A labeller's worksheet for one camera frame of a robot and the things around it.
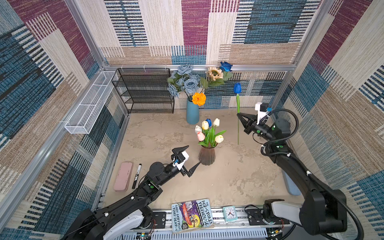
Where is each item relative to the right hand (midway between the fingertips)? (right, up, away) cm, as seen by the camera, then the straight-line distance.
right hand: (237, 116), depth 73 cm
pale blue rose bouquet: (-28, +22, +16) cm, 39 cm away
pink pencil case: (-62, -35, +15) cm, 73 cm away
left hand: (-21, -17, -2) cm, 27 cm away
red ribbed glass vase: (-13, -24, +23) cm, 36 cm away
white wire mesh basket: (-73, -3, -4) cm, 73 cm away
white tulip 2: (-10, -10, -7) cm, 16 cm away
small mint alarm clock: (-3, -48, +1) cm, 48 cm away
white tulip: (-19, -6, +1) cm, 20 cm away
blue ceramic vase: (-22, +4, +30) cm, 37 cm away
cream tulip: (-9, -3, +7) cm, 12 cm away
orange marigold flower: (-18, +10, +9) cm, 22 cm away
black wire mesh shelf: (-56, +23, +35) cm, 70 cm away
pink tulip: (-18, -9, -4) cm, 20 cm away
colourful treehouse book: (-24, -48, 0) cm, 54 cm away
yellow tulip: (-16, -4, -2) cm, 17 cm away
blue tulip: (-13, -3, +1) cm, 14 cm away
